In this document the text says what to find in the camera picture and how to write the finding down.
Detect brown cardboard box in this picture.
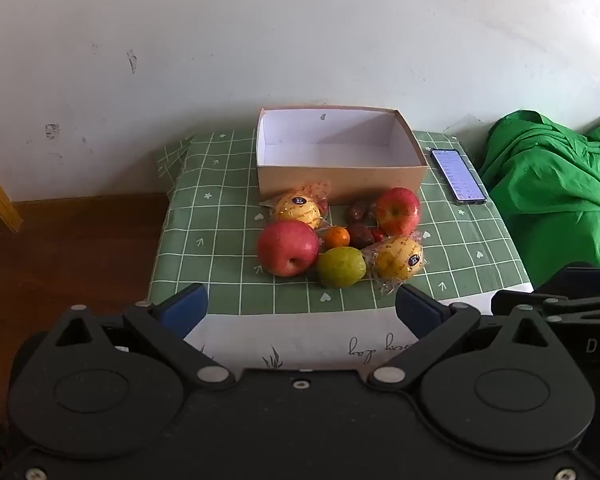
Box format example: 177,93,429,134
256,106,428,204

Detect bright green cloth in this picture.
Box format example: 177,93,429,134
479,109,600,286

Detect small orange tangerine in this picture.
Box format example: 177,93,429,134
325,226,351,250

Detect red yellow-streaked apple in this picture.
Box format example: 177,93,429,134
375,187,422,237

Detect dark brown dried date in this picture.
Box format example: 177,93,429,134
349,223,376,250
347,201,378,223

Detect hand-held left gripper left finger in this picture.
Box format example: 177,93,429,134
55,282,236,391

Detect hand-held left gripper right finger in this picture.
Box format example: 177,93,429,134
368,283,557,391

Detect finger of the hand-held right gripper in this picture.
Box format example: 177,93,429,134
490,289,600,322
534,263,600,299

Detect green checked tablecloth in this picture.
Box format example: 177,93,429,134
147,130,536,371

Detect smartphone with lit screen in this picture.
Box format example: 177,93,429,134
431,148,488,206

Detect yellow apple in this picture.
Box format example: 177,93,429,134
259,180,333,231
362,232,431,296

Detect deep red apple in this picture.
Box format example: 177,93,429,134
257,220,321,278

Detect green pear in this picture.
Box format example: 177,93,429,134
316,246,367,289

